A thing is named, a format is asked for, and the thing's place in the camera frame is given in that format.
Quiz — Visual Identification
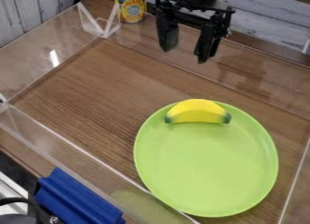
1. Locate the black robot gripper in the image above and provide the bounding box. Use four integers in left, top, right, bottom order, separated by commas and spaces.
155, 0, 235, 63

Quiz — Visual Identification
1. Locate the yellow toy banana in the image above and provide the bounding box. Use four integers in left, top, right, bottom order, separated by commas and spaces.
164, 99, 232, 124

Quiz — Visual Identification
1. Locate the green plastic plate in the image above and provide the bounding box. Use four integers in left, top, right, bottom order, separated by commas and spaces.
134, 103, 279, 218

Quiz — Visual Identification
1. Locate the yellow labelled tin can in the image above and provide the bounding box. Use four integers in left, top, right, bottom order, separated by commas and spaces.
115, 0, 147, 24

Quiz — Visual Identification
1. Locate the blue plastic block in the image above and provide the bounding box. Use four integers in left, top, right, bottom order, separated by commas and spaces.
33, 168, 126, 224

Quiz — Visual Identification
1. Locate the clear acrylic corner bracket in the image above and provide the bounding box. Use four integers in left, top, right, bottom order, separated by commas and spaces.
77, 3, 122, 39

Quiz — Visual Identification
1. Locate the clear acrylic front wall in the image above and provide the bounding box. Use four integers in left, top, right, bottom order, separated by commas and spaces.
0, 102, 199, 224

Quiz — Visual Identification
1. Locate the black cable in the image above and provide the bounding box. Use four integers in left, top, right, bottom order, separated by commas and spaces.
0, 197, 45, 224

